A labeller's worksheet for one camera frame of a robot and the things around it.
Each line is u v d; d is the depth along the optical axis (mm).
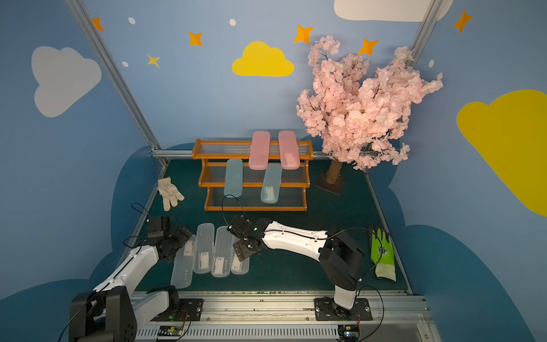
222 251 883
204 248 895
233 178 931
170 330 718
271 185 883
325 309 749
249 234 615
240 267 833
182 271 829
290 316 737
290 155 820
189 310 741
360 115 647
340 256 450
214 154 838
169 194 1070
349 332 728
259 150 840
